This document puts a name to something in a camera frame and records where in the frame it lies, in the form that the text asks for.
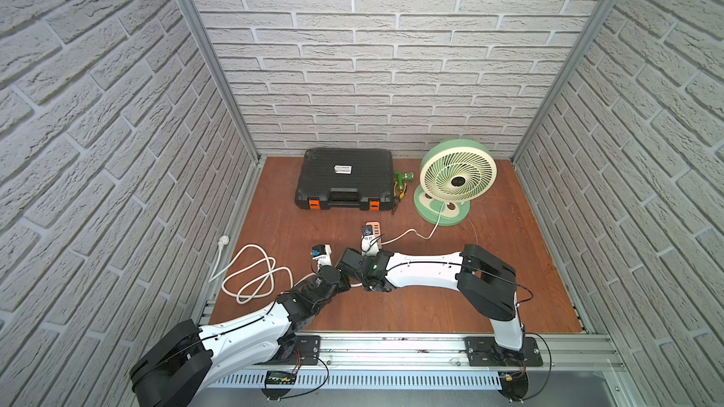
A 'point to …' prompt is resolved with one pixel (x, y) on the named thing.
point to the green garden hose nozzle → (402, 177)
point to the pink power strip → (376, 230)
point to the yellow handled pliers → (398, 198)
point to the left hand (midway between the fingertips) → (346, 260)
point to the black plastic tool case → (346, 179)
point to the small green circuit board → (280, 378)
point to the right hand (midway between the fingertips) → (372, 255)
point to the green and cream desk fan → (452, 173)
